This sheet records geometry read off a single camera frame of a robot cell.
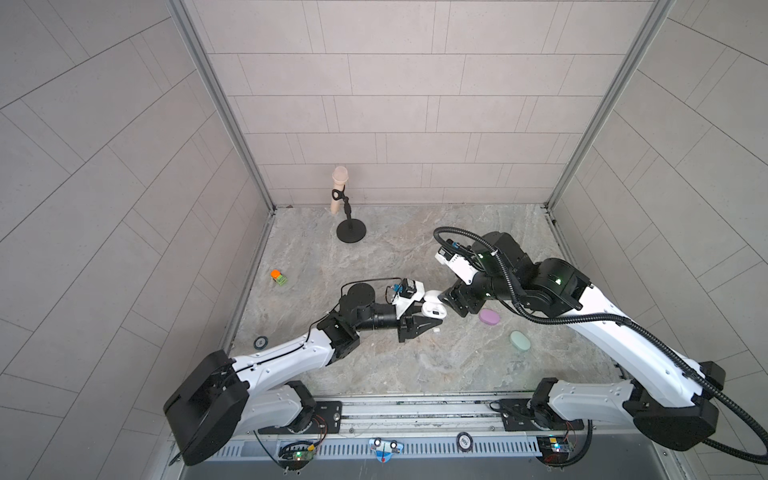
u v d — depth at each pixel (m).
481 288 0.57
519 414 0.71
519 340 0.83
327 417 0.71
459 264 0.56
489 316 0.58
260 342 0.83
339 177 0.89
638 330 0.39
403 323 0.61
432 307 0.65
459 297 0.56
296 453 0.65
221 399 0.39
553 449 0.68
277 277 0.94
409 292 0.58
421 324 0.64
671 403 0.38
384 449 0.66
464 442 0.68
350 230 1.08
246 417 0.47
